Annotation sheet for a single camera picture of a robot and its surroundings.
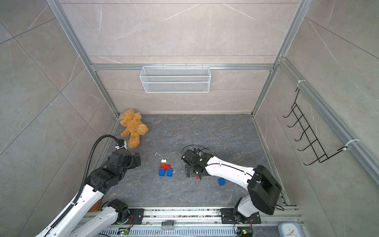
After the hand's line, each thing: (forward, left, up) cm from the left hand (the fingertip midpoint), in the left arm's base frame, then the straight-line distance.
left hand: (131, 153), depth 76 cm
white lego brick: (+4, -14, -16) cm, 22 cm away
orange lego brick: (+2, -14, -17) cm, 22 cm away
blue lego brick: (-3, -13, -18) cm, 23 cm away
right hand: (-6, -35, -13) cm, 38 cm away
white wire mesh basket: (+51, -22, +11) cm, 57 cm away
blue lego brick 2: (-11, -49, -16) cm, 52 cm away
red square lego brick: (-7, -35, -18) cm, 41 cm away
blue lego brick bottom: (-3, -18, -18) cm, 26 cm away
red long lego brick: (-1, -16, -16) cm, 23 cm away
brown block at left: (-27, 0, +13) cm, 30 cm away
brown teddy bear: (+26, +7, -10) cm, 29 cm away
